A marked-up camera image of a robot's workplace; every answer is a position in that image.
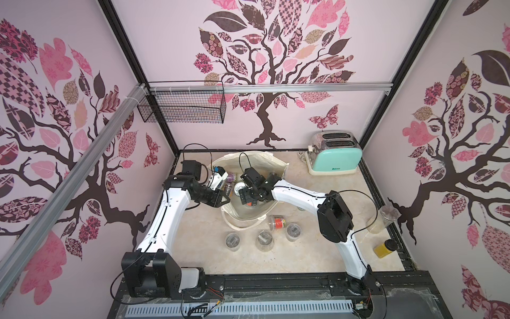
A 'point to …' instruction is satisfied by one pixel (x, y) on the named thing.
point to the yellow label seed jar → (386, 248)
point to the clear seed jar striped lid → (265, 240)
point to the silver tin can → (238, 187)
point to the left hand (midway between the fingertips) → (224, 204)
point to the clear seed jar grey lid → (232, 241)
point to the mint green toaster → (334, 152)
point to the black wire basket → (184, 102)
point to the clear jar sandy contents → (384, 216)
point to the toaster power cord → (302, 155)
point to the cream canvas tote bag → (235, 214)
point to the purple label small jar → (229, 184)
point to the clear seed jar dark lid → (293, 232)
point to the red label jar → (277, 222)
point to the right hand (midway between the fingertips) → (247, 192)
